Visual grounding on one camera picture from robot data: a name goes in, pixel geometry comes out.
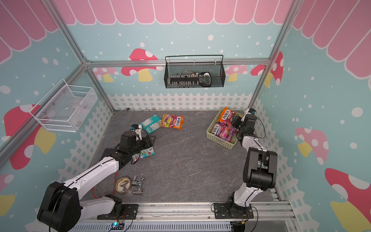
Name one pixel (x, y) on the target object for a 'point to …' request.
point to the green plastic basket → (209, 135)
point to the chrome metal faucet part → (137, 183)
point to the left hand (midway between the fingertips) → (154, 139)
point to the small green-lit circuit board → (116, 225)
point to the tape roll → (122, 184)
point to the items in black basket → (189, 79)
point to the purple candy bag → (224, 131)
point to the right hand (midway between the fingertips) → (236, 115)
